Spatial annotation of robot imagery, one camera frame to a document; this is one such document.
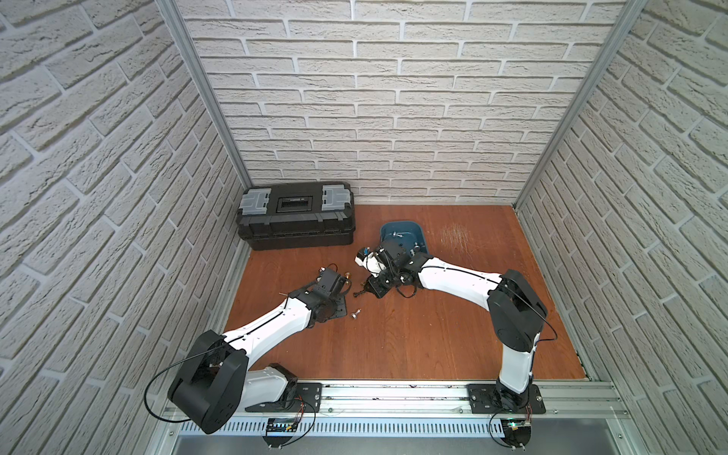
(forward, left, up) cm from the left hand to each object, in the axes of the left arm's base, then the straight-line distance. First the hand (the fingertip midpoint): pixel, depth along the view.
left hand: (343, 302), depth 87 cm
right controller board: (-33, -46, -3) cm, 57 cm away
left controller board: (-32, +15, -7) cm, 36 cm away
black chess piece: (+4, -4, -3) cm, 7 cm away
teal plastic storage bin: (+30, -23, -1) cm, 38 cm away
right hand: (+5, -9, +3) cm, 11 cm away
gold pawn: (+12, -1, -3) cm, 12 cm away
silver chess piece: (-3, -4, -3) cm, 5 cm away
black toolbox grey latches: (+25, +16, +13) cm, 33 cm away
